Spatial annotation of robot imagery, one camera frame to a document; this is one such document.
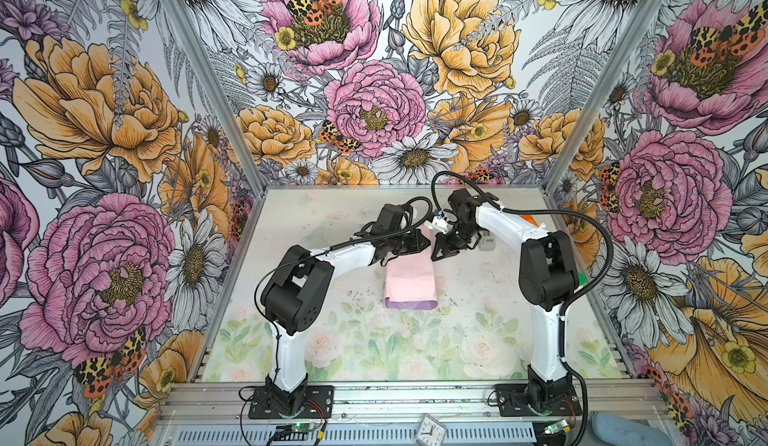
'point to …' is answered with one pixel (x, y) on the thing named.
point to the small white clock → (430, 432)
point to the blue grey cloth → (616, 430)
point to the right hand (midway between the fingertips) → (438, 264)
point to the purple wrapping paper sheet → (410, 280)
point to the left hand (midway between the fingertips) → (428, 249)
